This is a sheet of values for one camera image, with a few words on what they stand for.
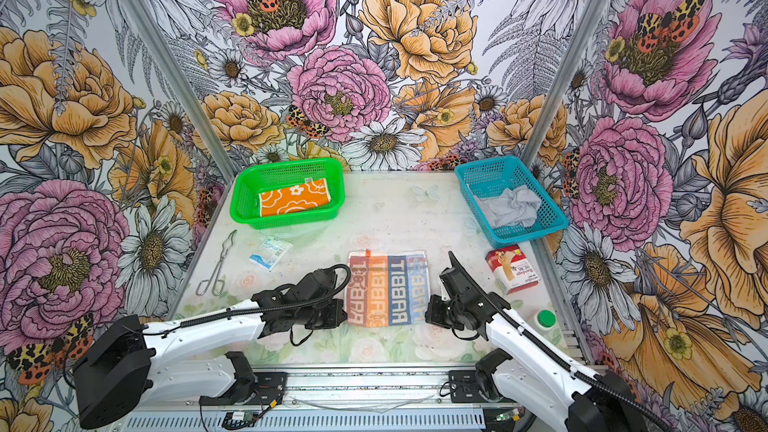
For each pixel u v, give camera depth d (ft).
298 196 3.68
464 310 2.05
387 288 3.00
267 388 2.43
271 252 3.26
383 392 2.46
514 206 3.36
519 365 1.66
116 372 1.34
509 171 3.79
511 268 3.00
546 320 2.50
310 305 2.21
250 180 3.73
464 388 2.40
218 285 3.01
